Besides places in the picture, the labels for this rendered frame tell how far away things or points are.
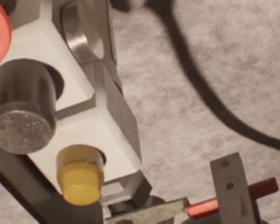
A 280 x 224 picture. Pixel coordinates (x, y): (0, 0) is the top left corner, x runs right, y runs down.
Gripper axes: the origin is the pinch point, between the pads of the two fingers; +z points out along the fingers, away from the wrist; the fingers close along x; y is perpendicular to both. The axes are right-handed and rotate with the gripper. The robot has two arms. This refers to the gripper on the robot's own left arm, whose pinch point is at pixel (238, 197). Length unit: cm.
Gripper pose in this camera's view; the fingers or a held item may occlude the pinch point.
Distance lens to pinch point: 53.9
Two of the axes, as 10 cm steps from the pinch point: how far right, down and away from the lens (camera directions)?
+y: -9.3, 3.2, 2.0
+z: -1.0, -7.2, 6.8
